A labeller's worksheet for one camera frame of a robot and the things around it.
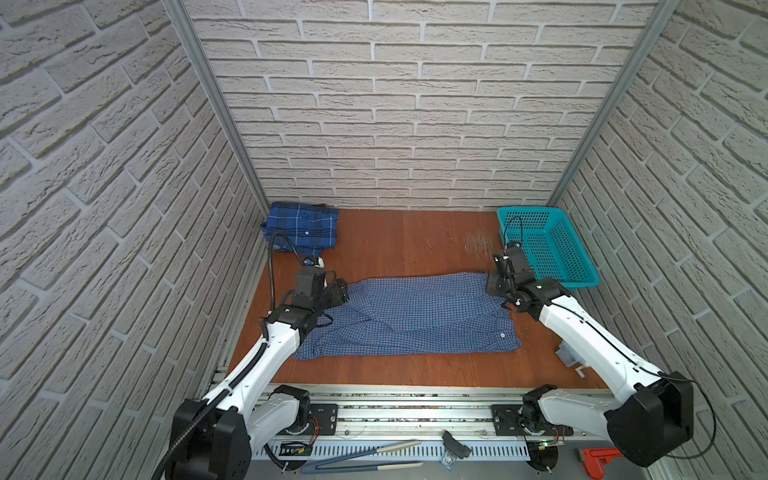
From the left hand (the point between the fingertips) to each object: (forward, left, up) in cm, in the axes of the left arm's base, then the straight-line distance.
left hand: (337, 282), depth 84 cm
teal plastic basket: (+22, -77, -12) cm, 81 cm away
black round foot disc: (-42, -51, -14) cm, 68 cm away
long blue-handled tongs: (-42, -4, -14) cm, 45 cm away
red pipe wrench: (-43, -61, -11) cm, 76 cm away
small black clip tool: (-40, -31, -12) cm, 52 cm away
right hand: (-1, -46, +4) cm, 46 cm away
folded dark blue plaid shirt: (+26, +12, -5) cm, 29 cm away
